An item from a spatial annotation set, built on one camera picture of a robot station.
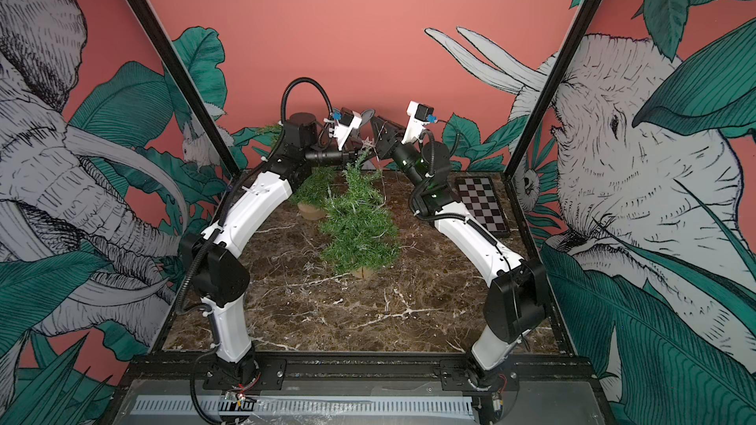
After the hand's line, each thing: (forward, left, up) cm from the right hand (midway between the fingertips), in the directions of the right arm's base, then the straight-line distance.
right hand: (369, 116), depth 65 cm
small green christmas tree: (-19, +6, -29) cm, 35 cm away
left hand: (0, -2, -9) cm, 9 cm away
